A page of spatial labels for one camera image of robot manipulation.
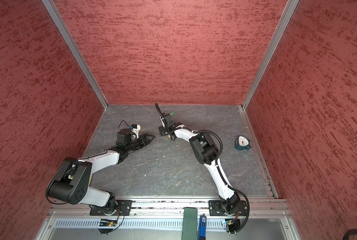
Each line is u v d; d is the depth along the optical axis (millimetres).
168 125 834
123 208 739
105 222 726
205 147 629
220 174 620
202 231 654
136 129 842
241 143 947
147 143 807
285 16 741
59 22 758
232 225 712
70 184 437
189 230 684
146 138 812
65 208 746
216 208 740
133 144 775
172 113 1188
